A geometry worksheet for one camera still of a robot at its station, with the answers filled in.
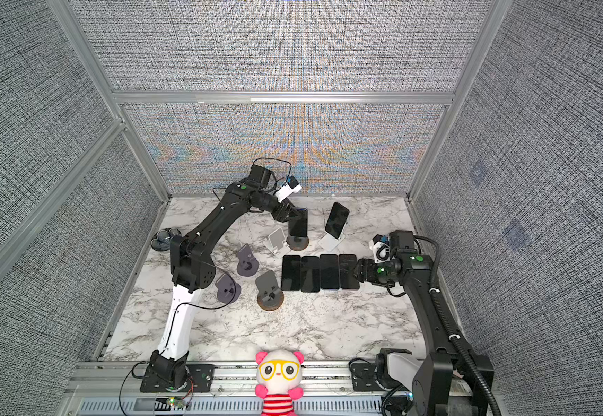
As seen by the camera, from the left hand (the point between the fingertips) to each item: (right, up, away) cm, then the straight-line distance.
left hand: (297, 211), depth 92 cm
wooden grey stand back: (0, -12, +11) cm, 16 cm away
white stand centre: (-8, -11, +3) cm, 14 cm away
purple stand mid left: (-18, -19, +1) cm, 26 cm away
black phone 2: (+15, -3, +8) cm, 18 cm away
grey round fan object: (-53, -11, +9) cm, 55 cm away
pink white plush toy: (-4, -43, -25) cm, 50 cm away
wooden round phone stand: (-8, -28, -8) cm, 30 cm away
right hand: (+21, -19, -11) cm, 31 cm away
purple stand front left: (-23, -26, -7) cm, 35 cm away
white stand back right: (+13, -12, +11) cm, 21 cm away
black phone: (0, -5, +3) cm, 6 cm away
